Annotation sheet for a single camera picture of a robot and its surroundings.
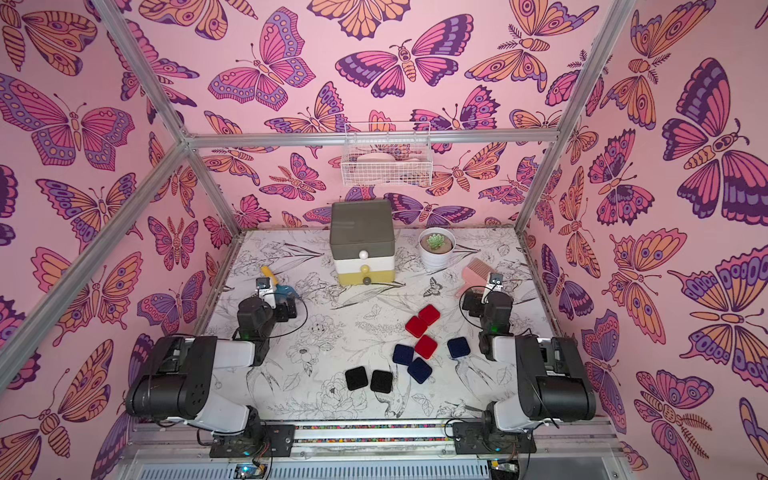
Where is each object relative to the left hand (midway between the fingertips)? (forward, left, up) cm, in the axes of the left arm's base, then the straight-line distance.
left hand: (281, 291), depth 95 cm
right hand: (0, -63, +1) cm, 63 cm away
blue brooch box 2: (-15, -55, -7) cm, 58 cm away
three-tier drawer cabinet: (+9, -26, +13) cm, 31 cm away
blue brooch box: (-17, -38, -7) cm, 43 cm away
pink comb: (+11, -65, -6) cm, 66 cm away
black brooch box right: (-25, -32, -7) cm, 41 cm away
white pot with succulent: (+15, -50, +5) cm, 53 cm away
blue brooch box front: (-22, -43, -7) cm, 49 cm away
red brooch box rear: (-5, -47, -5) cm, 47 cm away
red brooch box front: (-15, -45, -6) cm, 48 cm away
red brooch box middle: (-9, -43, -6) cm, 44 cm away
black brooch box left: (-25, -25, -7) cm, 36 cm away
